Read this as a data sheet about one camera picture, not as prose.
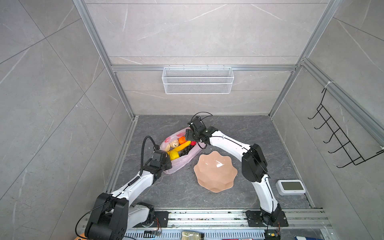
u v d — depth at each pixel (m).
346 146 0.64
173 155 0.91
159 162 0.67
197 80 1.01
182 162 0.87
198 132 0.71
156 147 0.77
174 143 0.94
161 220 0.73
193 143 0.93
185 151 0.93
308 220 0.75
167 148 0.95
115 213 0.40
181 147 0.96
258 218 0.73
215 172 0.89
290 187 0.80
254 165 0.57
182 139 0.98
